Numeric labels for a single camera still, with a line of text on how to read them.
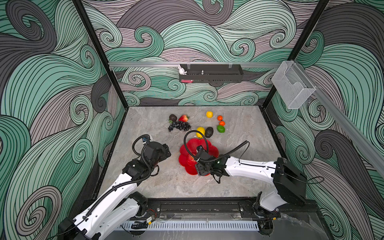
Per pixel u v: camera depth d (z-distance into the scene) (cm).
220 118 111
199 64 92
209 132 100
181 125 104
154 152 58
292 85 78
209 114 112
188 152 94
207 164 63
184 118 109
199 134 78
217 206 74
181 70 85
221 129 103
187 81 90
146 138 65
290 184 42
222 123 107
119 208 56
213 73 95
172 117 107
